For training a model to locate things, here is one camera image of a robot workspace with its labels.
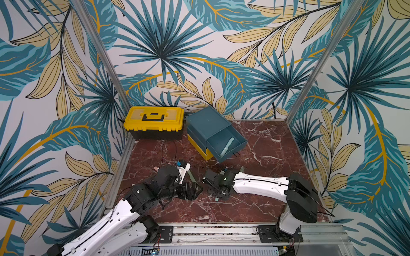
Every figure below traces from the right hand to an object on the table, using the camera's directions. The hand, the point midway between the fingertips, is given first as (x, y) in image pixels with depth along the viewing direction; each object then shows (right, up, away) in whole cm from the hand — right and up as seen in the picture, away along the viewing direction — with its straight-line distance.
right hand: (210, 192), depth 82 cm
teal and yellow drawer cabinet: (+1, +30, +1) cm, 30 cm away
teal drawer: (+8, +25, +5) cm, 27 cm away
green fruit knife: (-10, +5, +8) cm, 14 cm away
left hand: (-8, +5, -14) cm, 16 cm away
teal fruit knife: (+11, +26, +6) cm, 29 cm away
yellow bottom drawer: (-2, +18, +11) cm, 21 cm away
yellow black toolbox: (-32, +37, +11) cm, 50 cm away
